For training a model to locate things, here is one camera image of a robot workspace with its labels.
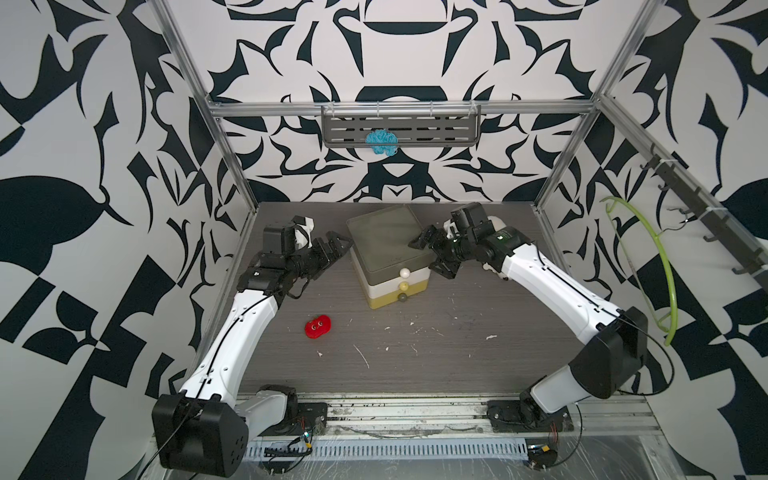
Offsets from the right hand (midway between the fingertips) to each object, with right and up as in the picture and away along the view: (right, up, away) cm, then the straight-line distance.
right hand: (416, 248), depth 78 cm
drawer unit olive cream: (-7, -5, -2) cm, 9 cm away
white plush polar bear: (+30, +7, +25) cm, 40 cm away
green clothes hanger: (+53, -17, -14) cm, 58 cm away
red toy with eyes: (-27, -23, +9) cm, 36 cm away
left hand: (-19, +1, -1) cm, 19 cm away
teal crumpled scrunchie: (-9, +32, +13) cm, 35 cm away
